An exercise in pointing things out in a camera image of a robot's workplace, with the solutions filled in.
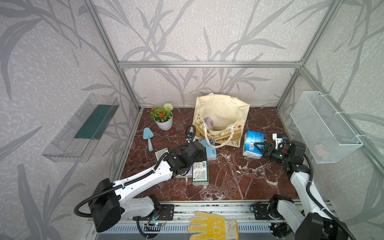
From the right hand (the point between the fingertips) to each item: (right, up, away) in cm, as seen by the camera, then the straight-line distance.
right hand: (255, 145), depth 79 cm
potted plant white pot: (-54, +16, +17) cm, 59 cm away
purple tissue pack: (-36, -17, +3) cm, 40 cm away
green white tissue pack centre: (-29, -16, +2) cm, 33 cm away
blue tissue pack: (-4, -1, -4) cm, 6 cm away
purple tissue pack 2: (-24, +12, +18) cm, 32 cm away
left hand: (-30, -3, +1) cm, 30 cm away
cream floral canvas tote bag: (-16, +14, +22) cm, 31 cm away
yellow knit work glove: (-21, -37, -10) cm, 44 cm away
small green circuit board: (-50, -36, -8) cm, 62 cm away
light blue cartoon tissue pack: (-23, -6, +10) cm, 25 cm away
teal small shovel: (-67, +3, +26) cm, 72 cm away
